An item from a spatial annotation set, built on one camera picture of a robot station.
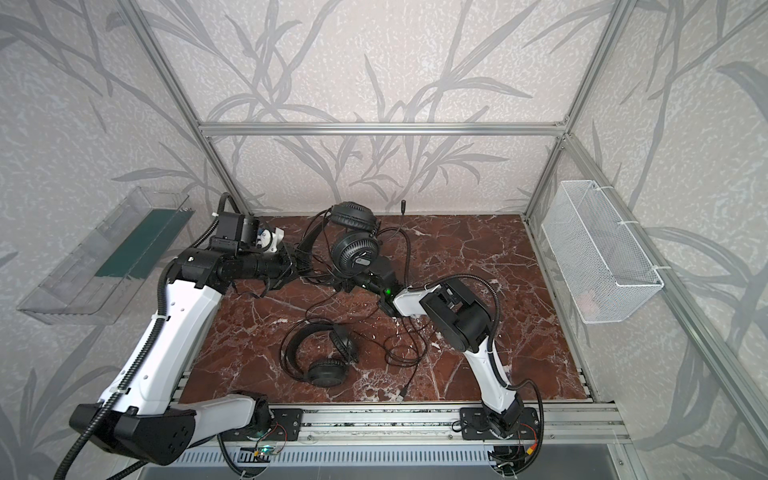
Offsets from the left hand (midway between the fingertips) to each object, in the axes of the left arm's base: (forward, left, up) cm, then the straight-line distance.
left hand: (318, 255), depth 69 cm
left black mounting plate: (-31, +9, -30) cm, 44 cm away
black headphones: (-20, -1, -24) cm, 31 cm away
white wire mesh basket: (-7, -62, +5) cm, 63 cm away
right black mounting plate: (-30, -38, -29) cm, 57 cm away
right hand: (+11, +1, -15) cm, 19 cm away
